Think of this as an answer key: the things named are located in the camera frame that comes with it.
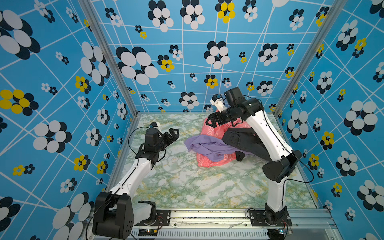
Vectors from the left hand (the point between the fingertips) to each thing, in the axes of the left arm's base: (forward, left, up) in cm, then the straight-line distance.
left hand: (175, 132), depth 83 cm
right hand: (+3, -21, +8) cm, 23 cm away
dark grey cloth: (-2, -40, -4) cm, 40 cm away
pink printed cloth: (+15, -28, -18) cm, 37 cm away
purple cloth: (-2, -22, -13) cm, 26 cm away
